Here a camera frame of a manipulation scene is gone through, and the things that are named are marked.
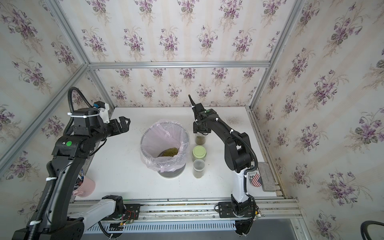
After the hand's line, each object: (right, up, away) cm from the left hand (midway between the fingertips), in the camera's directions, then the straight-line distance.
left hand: (120, 122), depth 67 cm
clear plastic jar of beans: (+38, -12, +29) cm, 49 cm away
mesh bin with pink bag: (+17, -13, +15) cm, 27 cm away
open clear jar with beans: (+37, -27, +19) cm, 49 cm away
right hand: (+39, -5, +27) cm, 48 cm away
